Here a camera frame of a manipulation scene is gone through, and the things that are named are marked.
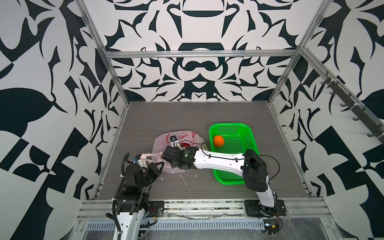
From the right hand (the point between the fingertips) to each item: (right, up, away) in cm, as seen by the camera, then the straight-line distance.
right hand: (173, 155), depth 82 cm
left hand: (-5, -2, -3) cm, 6 cm away
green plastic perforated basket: (+40, +7, +17) cm, 44 cm away
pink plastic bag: (+6, +9, +2) cm, 11 cm away
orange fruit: (+26, +7, +10) cm, 29 cm away
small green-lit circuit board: (+48, -30, -11) cm, 57 cm away
